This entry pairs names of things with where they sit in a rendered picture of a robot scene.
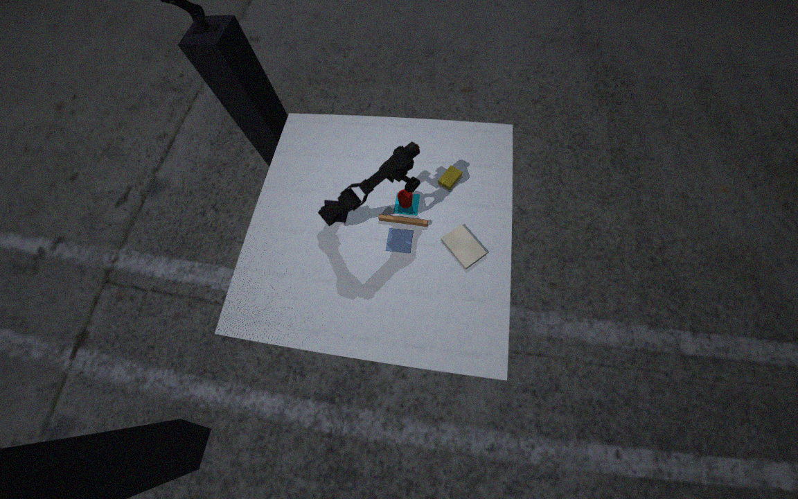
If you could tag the olive yellow block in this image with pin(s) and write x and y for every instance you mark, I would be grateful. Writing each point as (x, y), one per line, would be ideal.
(450, 177)

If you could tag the tan wooden bar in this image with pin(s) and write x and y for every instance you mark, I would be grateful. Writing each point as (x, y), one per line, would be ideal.
(403, 220)

